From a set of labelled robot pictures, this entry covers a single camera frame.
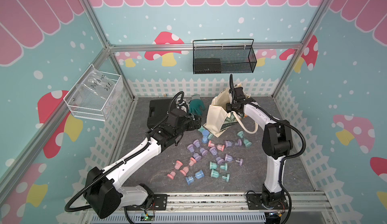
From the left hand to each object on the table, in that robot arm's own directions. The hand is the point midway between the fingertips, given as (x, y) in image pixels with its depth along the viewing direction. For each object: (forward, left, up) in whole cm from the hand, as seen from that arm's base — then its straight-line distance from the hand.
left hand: (194, 120), depth 78 cm
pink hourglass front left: (-21, +12, -21) cm, 33 cm away
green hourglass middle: (-16, -11, -21) cm, 29 cm away
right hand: (+20, -23, -12) cm, 33 cm away
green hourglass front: (-22, -17, -21) cm, 35 cm away
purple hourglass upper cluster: (-5, +3, -20) cm, 21 cm away
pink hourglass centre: (-5, -15, -21) cm, 26 cm away
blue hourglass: (+1, -6, -14) cm, 16 cm away
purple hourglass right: (-12, -20, -20) cm, 31 cm away
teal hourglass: (+3, -10, -20) cm, 22 cm away
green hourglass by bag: (-2, -32, -20) cm, 37 cm away
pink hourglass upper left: (-15, +2, -21) cm, 26 cm away
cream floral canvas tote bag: (+8, -14, -10) cm, 18 cm away
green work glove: (+29, +1, -21) cm, 36 cm away
